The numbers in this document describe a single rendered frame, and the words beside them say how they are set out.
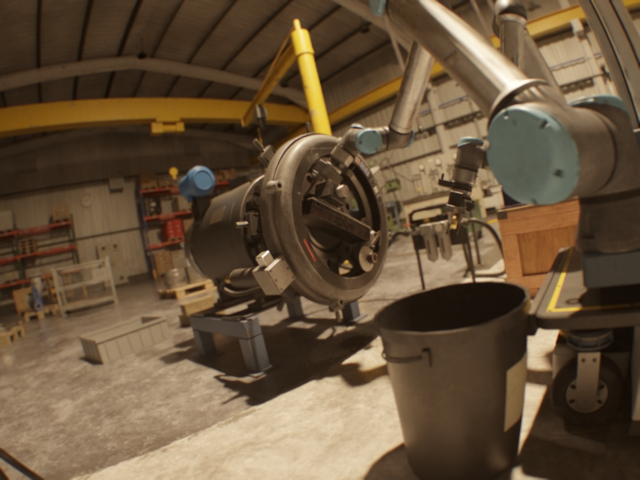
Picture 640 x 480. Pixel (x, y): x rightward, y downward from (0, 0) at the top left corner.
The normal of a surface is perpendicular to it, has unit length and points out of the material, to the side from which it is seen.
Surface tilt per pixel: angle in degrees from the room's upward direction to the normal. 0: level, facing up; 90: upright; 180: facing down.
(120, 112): 90
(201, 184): 90
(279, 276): 90
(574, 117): 60
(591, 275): 90
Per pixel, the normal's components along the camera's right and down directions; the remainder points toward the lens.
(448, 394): -0.48, 0.18
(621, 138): 0.18, -0.07
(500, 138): -0.93, 0.28
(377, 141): 0.15, 0.33
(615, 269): -0.72, 0.17
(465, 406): -0.20, 0.12
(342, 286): 0.73, -0.14
